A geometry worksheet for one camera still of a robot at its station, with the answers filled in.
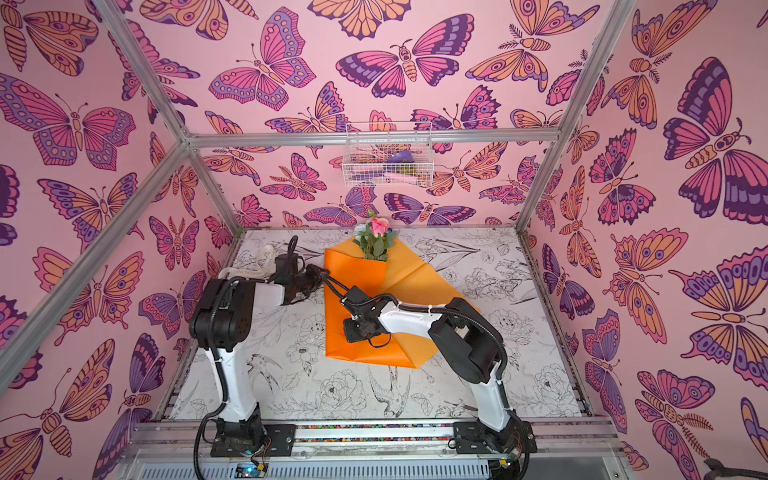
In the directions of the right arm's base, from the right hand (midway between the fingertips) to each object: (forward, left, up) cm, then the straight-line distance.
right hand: (349, 331), depth 91 cm
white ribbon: (+25, +33, -1) cm, 42 cm away
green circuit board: (-35, +21, -4) cm, 41 cm away
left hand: (+23, +8, +2) cm, 24 cm away
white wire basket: (+45, -12, +32) cm, 57 cm away
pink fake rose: (+36, -8, +9) cm, 39 cm away
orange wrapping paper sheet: (+22, -16, -2) cm, 28 cm away
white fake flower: (+39, -1, +3) cm, 39 cm away
